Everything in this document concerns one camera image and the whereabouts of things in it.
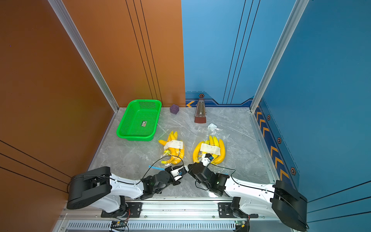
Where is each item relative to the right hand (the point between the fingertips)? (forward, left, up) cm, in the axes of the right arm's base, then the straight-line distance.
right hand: (185, 166), depth 79 cm
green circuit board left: (-25, +34, -11) cm, 44 cm away
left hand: (+1, +1, -1) cm, 2 cm away
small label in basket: (+37, +33, -7) cm, 51 cm away
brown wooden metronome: (+40, -10, -2) cm, 42 cm away
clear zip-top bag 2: (+26, -10, -6) cm, 29 cm away
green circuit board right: (-24, -28, -12) cm, 39 cm away
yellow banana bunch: (+12, +7, +1) cm, 14 cm away
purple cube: (+50, +11, -4) cm, 51 cm away
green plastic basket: (+40, +37, -8) cm, 56 cm away
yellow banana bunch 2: (+15, -17, -4) cm, 23 cm away
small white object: (+35, -19, -8) cm, 40 cm away
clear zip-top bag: (+34, +3, -9) cm, 35 cm away
